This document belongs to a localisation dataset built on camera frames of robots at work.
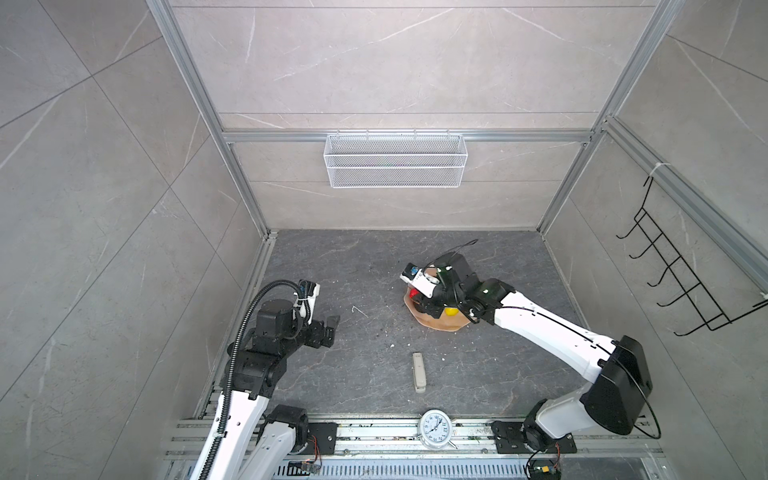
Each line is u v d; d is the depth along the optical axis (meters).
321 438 0.73
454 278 0.59
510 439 0.73
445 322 0.93
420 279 0.68
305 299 0.60
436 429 0.72
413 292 0.70
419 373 0.81
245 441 0.44
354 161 1.01
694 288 0.63
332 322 0.64
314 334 0.63
